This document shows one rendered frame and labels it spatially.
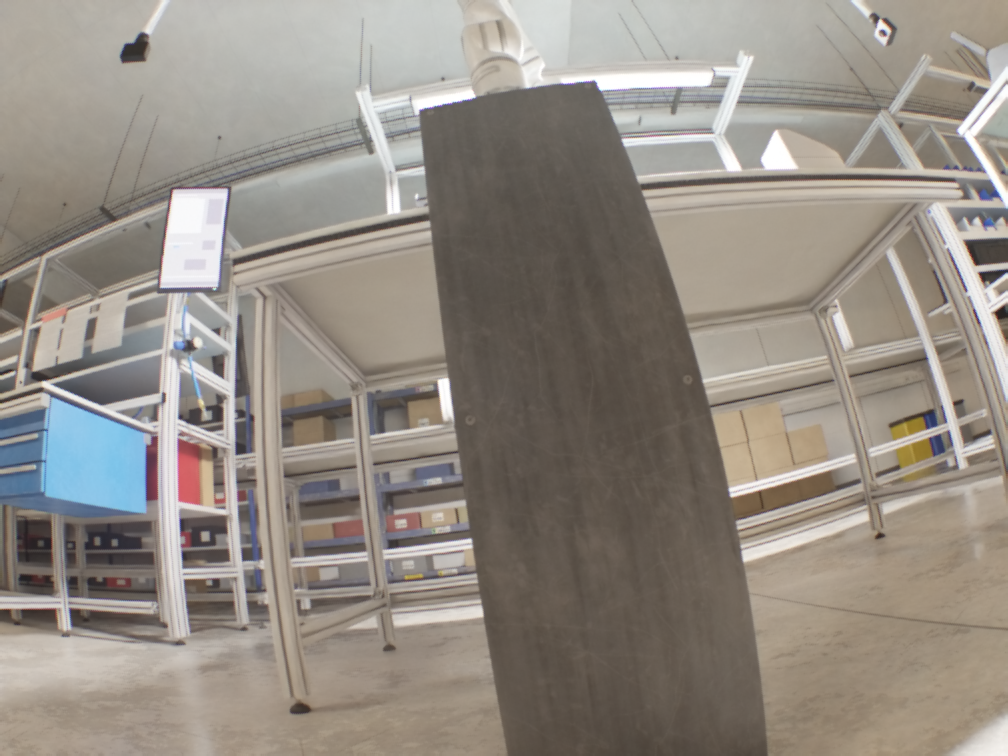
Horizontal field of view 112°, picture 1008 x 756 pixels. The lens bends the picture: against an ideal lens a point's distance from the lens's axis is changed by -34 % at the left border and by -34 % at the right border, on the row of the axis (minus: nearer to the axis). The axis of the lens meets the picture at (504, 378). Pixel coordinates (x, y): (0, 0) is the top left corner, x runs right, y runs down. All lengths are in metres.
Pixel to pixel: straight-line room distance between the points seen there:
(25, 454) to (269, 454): 1.18
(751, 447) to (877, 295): 3.59
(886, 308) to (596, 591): 7.15
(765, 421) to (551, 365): 4.29
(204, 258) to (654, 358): 2.08
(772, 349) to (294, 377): 5.49
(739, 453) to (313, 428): 3.99
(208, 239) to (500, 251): 1.95
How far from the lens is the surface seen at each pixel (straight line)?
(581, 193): 0.59
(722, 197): 1.20
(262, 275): 1.17
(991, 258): 3.46
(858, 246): 1.91
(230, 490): 2.78
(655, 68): 2.21
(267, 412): 1.14
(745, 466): 4.58
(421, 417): 4.94
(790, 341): 6.36
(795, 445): 4.82
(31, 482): 2.00
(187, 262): 2.37
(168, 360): 2.47
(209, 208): 2.46
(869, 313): 7.24
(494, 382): 0.49
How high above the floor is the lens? 0.31
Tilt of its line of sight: 18 degrees up
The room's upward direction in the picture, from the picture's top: 9 degrees counter-clockwise
